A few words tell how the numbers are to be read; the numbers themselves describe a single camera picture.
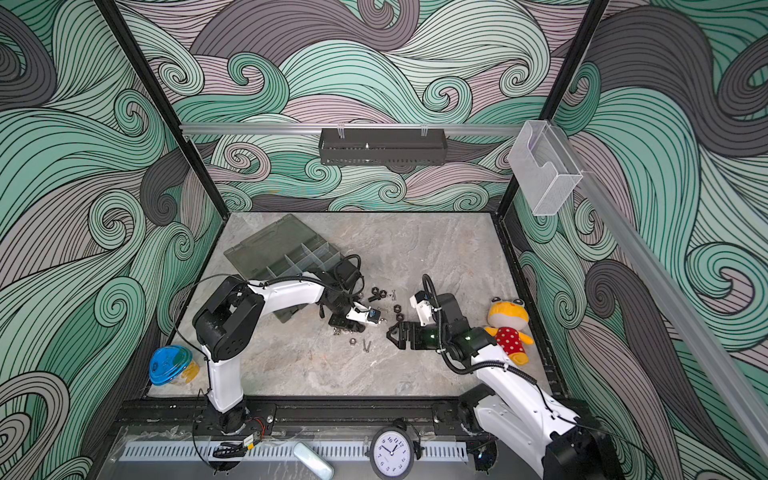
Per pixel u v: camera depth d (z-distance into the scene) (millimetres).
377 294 959
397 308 925
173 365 721
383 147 938
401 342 699
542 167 793
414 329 698
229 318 500
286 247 1088
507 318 837
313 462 645
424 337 698
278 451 697
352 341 857
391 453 670
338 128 928
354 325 822
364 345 855
